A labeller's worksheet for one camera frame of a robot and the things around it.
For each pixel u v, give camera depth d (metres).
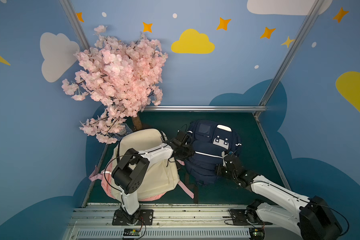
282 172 0.95
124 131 1.07
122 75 0.56
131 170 0.49
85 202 0.83
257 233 0.73
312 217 0.41
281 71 0.94
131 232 0.72
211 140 1.01
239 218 0.74
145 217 0.75
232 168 0.66
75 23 0.73
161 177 0.81
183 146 0.76
